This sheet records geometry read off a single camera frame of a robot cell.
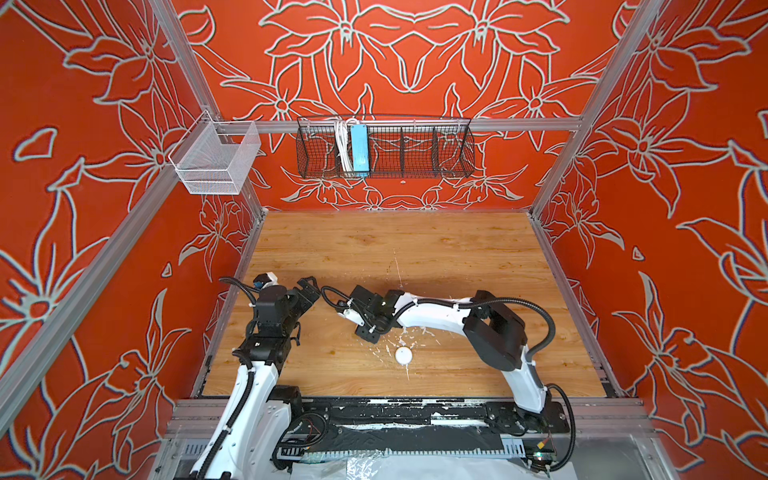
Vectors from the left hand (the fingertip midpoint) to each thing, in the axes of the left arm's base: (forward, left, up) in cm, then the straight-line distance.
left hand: (306, 285), depth 80 cm
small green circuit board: (-33, -61, -16) cm, 72 cm away
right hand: (-4, -14, -15) cm, 22 cm away
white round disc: (-13, -28, -14) cm, 34 cm away
